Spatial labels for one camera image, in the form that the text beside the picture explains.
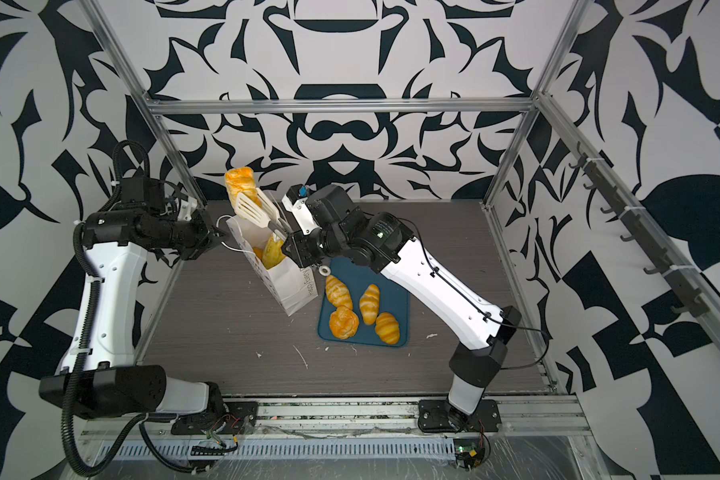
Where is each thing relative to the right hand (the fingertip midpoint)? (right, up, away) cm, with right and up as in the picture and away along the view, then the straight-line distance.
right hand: (285, 245), depth 62 cm
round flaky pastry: (+10, -23, +23) cm, 34 cm away
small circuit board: (+41, -49, +9) cm, 64 cm away
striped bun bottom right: (+23, -24, +23) cm, 40 cm away
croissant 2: (+9, -17, +30) cm, 35 cm away
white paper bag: (-3, -11, +18) cm, 22 cm away
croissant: (-10, -3, +25) cm, 27 cm away
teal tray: (+26, -18, +33) cm, 46 cm away
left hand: (-16, +3, +9) cm, 18 cm away
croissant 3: (+18, -19, +28) cm, 38 cm away
